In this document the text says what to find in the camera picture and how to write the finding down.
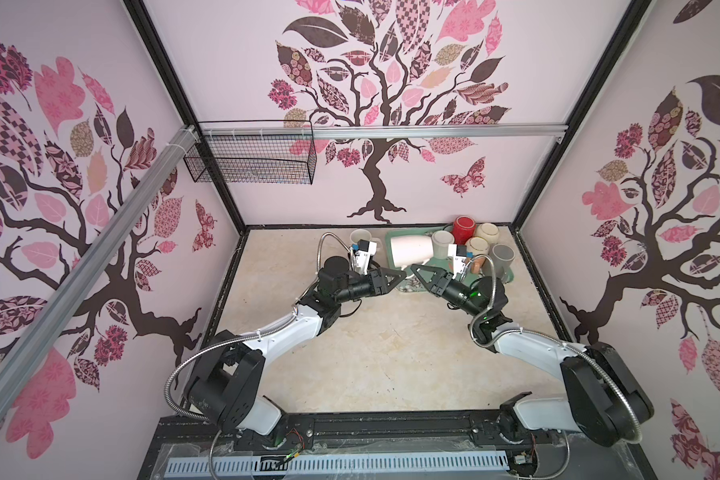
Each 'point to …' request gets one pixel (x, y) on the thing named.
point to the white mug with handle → (441, 240)
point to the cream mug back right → (488, 231)
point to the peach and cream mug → (479, 246)
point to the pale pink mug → (411, 249)
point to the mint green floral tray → (509, 271)
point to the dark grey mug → (497, 251)
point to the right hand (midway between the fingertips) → (413, 268)
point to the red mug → (463, 229)
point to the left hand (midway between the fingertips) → (404, 280)
